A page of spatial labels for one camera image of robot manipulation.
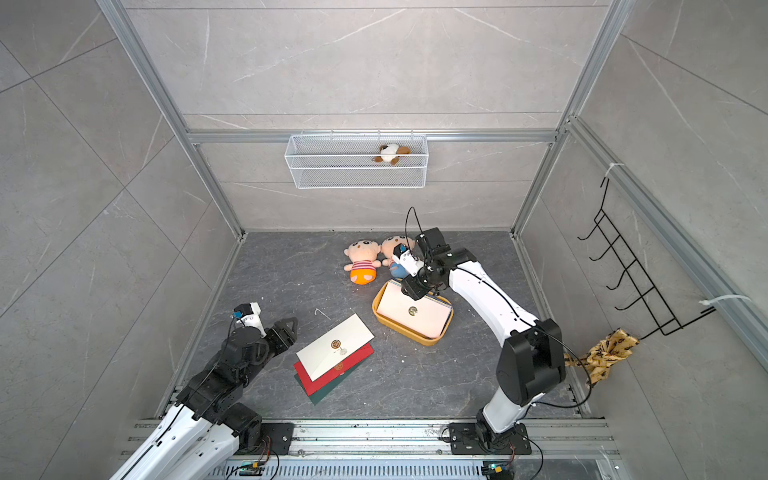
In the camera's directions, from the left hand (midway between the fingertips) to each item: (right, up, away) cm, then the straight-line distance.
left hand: (292, 320), depth 77 cm
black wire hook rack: (+81, +4, -20) cm, 83 cm away
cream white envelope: (+9, -11, +12) cm, 19 cm away
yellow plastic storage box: (+36, -8, +9) cm, 38 cm away
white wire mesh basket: (+15, +46, +14) cm, 51 cm away
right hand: (+32, +9, +8) cm, 35 cm away
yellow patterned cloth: (+75, -7, -8) cm, 76 cm away
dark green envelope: (+7, -22, +5) cm, 23 cm away
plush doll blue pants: (+29, +12, +24) cm, 39 cm away
